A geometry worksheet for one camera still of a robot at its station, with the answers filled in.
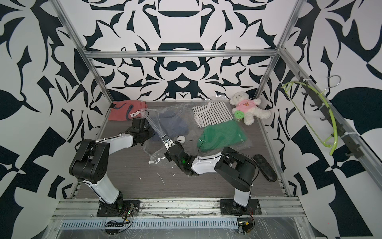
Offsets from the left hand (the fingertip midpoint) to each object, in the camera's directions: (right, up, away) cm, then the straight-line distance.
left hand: (152, 128), depth 98 cm
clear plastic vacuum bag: (+2, -13, -3) cm, 14 cm away
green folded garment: (+45, -5, +1) cm, 45 cm away
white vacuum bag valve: (+19, -7, 0) cm, 21 cm away
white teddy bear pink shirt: (+66, +14, +9) cm, 69 cm away
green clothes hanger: (+78, +24, -14) cm, 83 cm away
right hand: (+12, -6, -12) cm, 18 cm away
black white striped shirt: (+41, +10, +13) cm, 45 cm away
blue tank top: (+12, +3, +1) cm, 12 cm away
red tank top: (-22, +12, +12) cm, 28 cm away
